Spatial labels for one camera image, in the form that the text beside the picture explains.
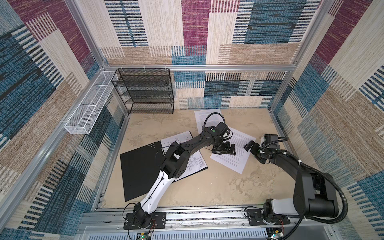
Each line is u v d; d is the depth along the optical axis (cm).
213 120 88
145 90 111
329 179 42
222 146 83
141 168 94
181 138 106
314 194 43
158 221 73
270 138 73
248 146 85
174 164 61
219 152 90
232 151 85
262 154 70
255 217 73
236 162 94
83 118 71
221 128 81
